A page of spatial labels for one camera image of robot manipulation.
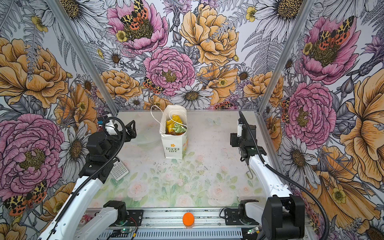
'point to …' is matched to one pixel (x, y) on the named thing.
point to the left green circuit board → (125, 230)
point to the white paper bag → (176, 146)
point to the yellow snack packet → (170, 124)
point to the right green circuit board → (252, 230)
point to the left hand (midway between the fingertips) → (127, 127)
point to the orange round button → (188, 219)
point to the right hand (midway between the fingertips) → (236, 138)
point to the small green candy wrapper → (178, 129)
